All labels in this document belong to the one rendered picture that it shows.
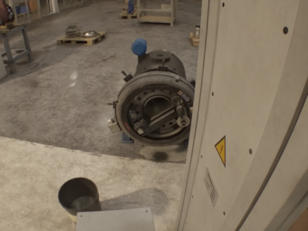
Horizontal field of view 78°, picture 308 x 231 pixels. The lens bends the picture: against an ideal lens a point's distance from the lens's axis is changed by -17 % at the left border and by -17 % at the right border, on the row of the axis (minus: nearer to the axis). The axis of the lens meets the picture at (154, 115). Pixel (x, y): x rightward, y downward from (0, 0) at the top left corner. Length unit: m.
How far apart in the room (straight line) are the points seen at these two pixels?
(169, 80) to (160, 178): 0.96
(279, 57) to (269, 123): 0.07
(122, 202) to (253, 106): 1.85
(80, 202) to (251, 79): 1.82
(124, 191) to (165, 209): 0.42
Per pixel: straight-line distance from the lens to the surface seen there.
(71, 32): 6.58
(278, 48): 0.25
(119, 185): 2.18
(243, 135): 0.33
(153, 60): 2.26
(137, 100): 2.00
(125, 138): 2.57
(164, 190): 2.13
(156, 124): 1.95
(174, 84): 1.76
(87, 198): 1.99
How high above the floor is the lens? 1.73
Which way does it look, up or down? 36 degrees down
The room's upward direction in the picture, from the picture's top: straight up
